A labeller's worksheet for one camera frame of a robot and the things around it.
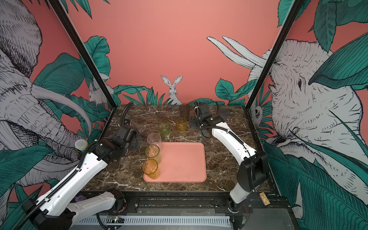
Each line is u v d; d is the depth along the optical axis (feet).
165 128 3.38
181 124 3.55
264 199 2.50
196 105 2.06
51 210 1.22
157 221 2.30
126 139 1.80
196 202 2.51
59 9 2.30
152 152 2.69
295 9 2.29
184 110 3.45
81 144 2.27
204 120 2.04
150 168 2.57
